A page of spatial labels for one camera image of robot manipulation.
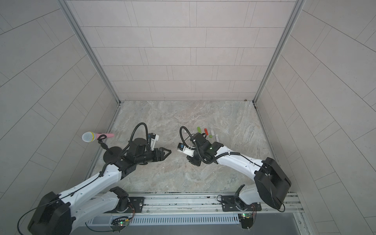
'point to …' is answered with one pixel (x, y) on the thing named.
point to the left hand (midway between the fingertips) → (170, 152)
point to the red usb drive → (206, 131)
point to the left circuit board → (119, 223)
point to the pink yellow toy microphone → (90, 136)
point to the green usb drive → (199, 129)
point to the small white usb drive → (211, 130)
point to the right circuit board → (246, 221)
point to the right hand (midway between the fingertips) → (189, 156)
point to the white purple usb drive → (217, 138)
